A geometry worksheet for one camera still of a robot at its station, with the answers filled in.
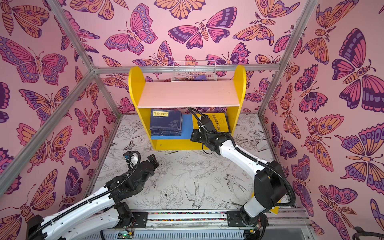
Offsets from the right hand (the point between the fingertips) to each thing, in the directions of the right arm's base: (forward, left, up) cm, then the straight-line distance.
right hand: (192, 131), depth 83 cm
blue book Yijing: (+3, +16, -5) cm, 17 cm away
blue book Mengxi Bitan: (+3, +16, -3) cm, 16 cm away
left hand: (-15, +21, -4) cm, 26 cm away
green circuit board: (-46, +33, -24) cm, 61 cm away
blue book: (+11, +17, 0) cm, 20 cm away
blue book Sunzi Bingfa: (+2, +17, -6) cm, 18 cm away
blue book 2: (+3, +16, -2) cm, 16 cm away
